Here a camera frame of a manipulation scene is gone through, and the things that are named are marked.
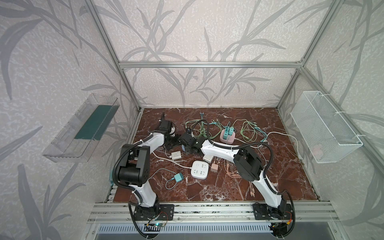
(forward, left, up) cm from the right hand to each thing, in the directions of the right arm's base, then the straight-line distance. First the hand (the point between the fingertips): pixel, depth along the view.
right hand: (190, 141), depth 96 cm
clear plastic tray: (-17, +46, +29) cm, 57 cm away
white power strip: (-18, -6, -2) cm, 19 cm away
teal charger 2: (+7, -27, +2) cm, 28 cm away
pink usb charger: (-17, -15, -2) cm, 23 cm away
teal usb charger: (-23, +5, -1) cm, 23 cm away
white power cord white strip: (-13, +11, -4) cm, 17 cm away
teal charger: (+6, -24, +4) cm, 25 cm away
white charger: (-9, +9, -2) cm, 13 cm away
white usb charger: (-12, -11, 0) cm, 16 cm away
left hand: (+1, +5, +2) cm, 5 cm away
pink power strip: (+3, -27, -2) cm, 27 cm away
